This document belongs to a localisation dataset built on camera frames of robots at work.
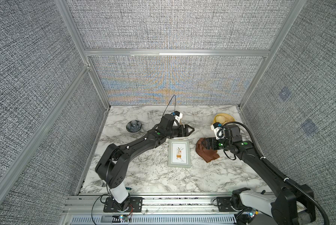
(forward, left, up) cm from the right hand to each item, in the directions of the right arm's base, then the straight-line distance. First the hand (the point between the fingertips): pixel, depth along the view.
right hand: (208, 138), depth 83 cm
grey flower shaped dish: (+17, +49, -12) cm, 53 cm away
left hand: (+3, +9, +5) cm, 11 cm away
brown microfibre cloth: (-4, -2, -15) cm, 16 cm away
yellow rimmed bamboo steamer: (+22, -18, -10) cm, 30 cm away
